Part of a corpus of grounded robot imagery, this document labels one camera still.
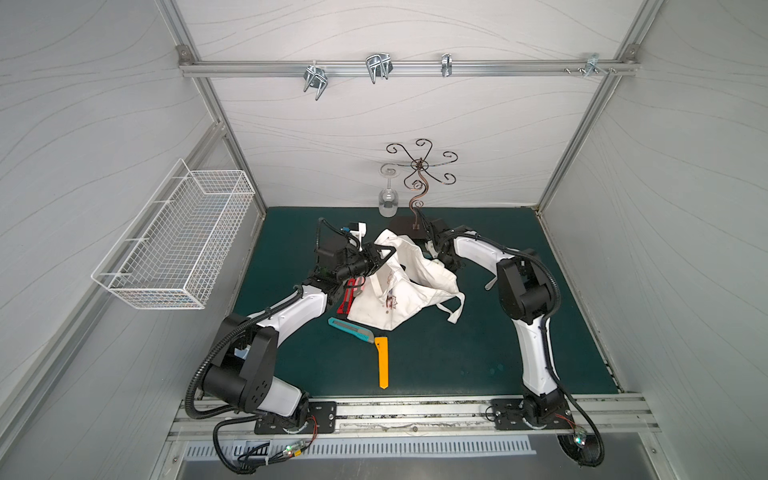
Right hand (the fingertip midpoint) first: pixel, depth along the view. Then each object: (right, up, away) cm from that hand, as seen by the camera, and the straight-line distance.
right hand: (440, 271), depth 102 cm
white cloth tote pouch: (-12, 0, -22) cm, 25 cm away
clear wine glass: (-18, +24, -7) cm, 31 cm away
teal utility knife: (-26, -17, -15) cm, 34 cm away
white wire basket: (-69, +9, -33) cm, 77 cm away
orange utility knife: (-20, -19, -18) cm, 33 cm away
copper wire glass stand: (-8, +33, -11) cm, 36 cm away
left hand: (-15, +8, -23) cm, 29 cm away
